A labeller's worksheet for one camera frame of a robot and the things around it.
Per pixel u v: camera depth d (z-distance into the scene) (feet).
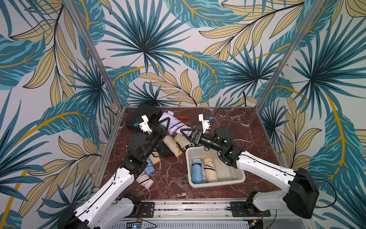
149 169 2.81
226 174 2.74
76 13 2.27
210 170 2.75
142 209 2.35
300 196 1.30
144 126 2.06
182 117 3.72
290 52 2.80
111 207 1.79
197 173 2.68
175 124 2.11
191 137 2.13
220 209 2.48
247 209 2.16
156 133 1.98
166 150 3.01
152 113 3.65
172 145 3.12
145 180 2.62
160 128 1.98
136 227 2.34
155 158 2.93
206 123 2.10
